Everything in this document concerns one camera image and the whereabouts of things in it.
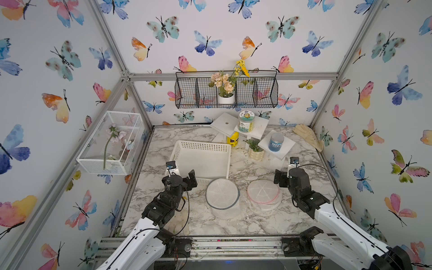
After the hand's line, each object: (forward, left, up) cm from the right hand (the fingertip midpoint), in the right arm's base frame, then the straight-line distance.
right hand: (287, 169), depth 83 cm
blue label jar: (+11, +6, +8) cm, 14 cm away
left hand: (-6, +48, +3) cm, 49 cm away
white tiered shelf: (+28, +31, +1) cm, 42 cm away
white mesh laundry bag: (-10, +10, -9) cm, 17 cm away
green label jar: (+18, +21, +16) cm, 32 cm away
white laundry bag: (-14, +31, -5) cm, 34 cm away
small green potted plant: (+13, +14, -6) cm, 20 cm away
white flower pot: (+31, +30, +17) cm, 47 cm away
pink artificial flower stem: (+4, +80, +17) cm, 82 cm away
